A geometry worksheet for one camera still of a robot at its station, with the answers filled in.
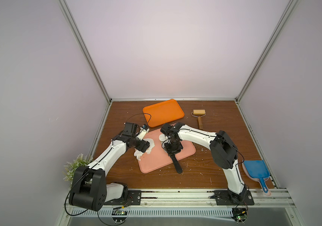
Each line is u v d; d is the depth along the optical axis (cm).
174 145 76
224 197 72
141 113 110
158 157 86
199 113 109
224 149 52
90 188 41
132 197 73
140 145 78
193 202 73
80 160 70
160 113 110
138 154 86
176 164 81
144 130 79
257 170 83
